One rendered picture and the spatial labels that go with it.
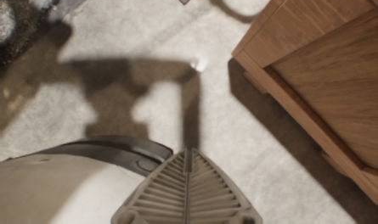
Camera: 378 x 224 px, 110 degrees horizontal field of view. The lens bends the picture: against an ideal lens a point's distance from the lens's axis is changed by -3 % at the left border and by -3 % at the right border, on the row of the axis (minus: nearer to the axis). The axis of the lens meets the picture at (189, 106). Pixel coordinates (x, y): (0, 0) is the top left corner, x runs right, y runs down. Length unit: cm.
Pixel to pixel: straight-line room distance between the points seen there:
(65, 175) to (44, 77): 51
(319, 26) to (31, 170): 42
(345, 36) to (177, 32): 41
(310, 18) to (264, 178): 47
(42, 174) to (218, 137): 41
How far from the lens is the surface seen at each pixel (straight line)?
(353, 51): 30
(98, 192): 23
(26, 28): 81
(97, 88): 58
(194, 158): 17
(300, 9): 26
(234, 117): 49
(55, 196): 24
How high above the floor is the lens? 47
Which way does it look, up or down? 89 degrees down
